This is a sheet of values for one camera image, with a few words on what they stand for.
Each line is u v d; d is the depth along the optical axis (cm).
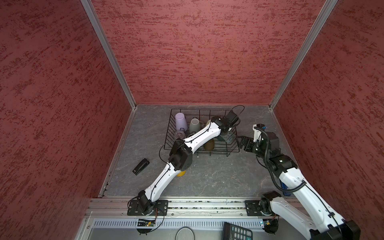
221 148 98
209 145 91
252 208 74
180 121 95
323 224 40
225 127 68
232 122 74
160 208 74
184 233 68
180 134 91
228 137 84
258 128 57
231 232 66
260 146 63
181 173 85
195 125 94
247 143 68
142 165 85
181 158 60
